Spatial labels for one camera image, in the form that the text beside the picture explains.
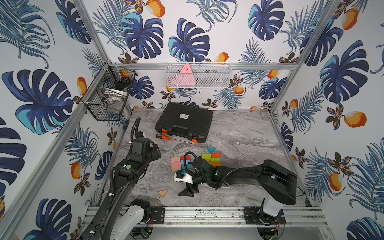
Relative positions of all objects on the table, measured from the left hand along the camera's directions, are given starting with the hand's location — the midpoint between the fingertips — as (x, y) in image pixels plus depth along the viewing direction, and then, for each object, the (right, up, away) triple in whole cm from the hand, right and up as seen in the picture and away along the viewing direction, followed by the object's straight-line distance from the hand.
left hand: (151, 147), depth 75 cm
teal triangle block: (+33, -5, +22) cm, 40 cm away
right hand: (+13, -20, +2) cm, 24 cm away
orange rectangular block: (+36, -13, +17) cm, 42 cm away
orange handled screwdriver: (+3, +3, +28) cm, 28 cm away
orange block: (+36, -8, +21) cm, 43 cm away
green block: (+30, -9, +20) cm, 37 cm away
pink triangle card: (+17, +40, +14) cm, 45 cm away
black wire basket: (-27, +26, +8) cm, 39 cm away
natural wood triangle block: (+5, -25, +5) cm, 26 cm away
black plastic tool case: (+20, +13, +30) cm, 38 cm away
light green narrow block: (+35, -10, +17) cm, 40 cm away
